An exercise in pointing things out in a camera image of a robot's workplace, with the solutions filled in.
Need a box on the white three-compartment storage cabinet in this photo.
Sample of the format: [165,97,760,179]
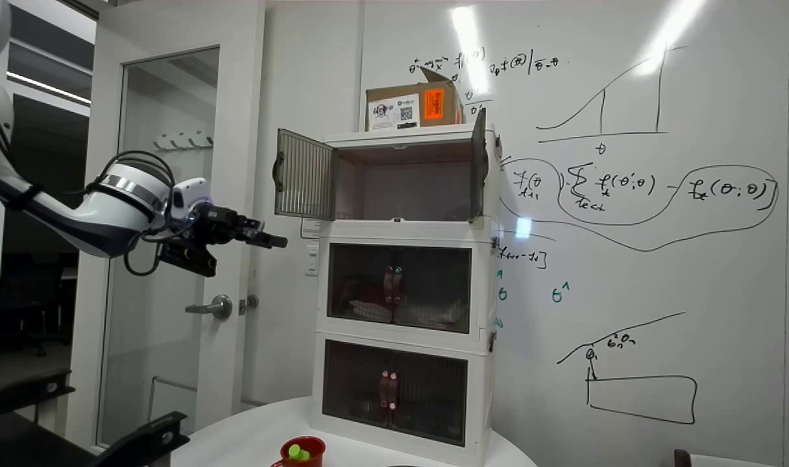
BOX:
[273,109,503,467]

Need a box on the red cup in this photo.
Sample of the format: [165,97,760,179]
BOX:
[271,435,326,467]

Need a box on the row of coat hooks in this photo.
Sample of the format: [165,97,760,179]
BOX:
[153,131,214,152]

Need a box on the cardboard box with labels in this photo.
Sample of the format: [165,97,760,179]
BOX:
[365,66,466,133]

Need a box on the white room door with glass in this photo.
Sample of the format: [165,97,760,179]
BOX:
[66,0,266,449]

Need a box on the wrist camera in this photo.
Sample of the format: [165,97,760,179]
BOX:
[157,239,218,279]

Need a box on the silver room door lever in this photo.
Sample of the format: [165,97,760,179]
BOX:
[185,294,234,320]

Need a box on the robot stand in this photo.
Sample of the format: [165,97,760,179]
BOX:
[0,368,191,467]

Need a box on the smoked cabinet door with handle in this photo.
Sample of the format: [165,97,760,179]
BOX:
[273,128,337,222]

